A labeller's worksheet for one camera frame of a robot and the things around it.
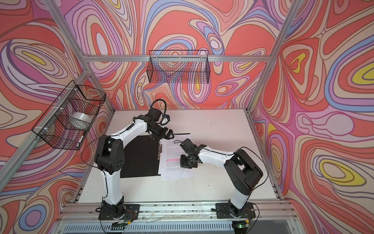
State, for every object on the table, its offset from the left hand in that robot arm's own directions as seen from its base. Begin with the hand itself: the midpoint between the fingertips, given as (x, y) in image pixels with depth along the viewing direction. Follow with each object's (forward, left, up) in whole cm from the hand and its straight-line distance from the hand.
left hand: (169, 133), depth 95 cm
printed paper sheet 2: (-24, -6, -9) cm, 26 cm away
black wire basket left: (-10, +46, +25) cm, 54 cm away
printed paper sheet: (-8, -3, -8) cm, 12 cm away
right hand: (-21, -10, -8) cm, 24 cm away
